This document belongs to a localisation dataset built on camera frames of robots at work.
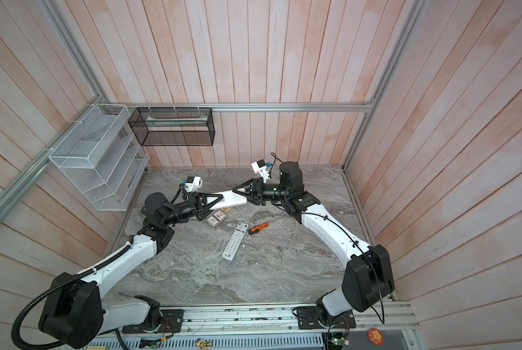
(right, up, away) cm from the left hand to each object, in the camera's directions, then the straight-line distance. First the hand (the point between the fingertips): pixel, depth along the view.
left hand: (222, 203), depth 68 cm
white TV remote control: (+2, -18, +23) cm, 29 cm away
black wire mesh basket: (-30, +35, +37) cm, 60 cm away
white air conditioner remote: (+2, +1, +1) cm, 3 cm away
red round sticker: (+50, -44, +3) cm, 67 cm away
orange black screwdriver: (+11, -13, +26) cm, 31 cm away
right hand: (+4, +3, +1) cm, 5 cm away
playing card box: (-8, -9, +30) cm, 33 cm away
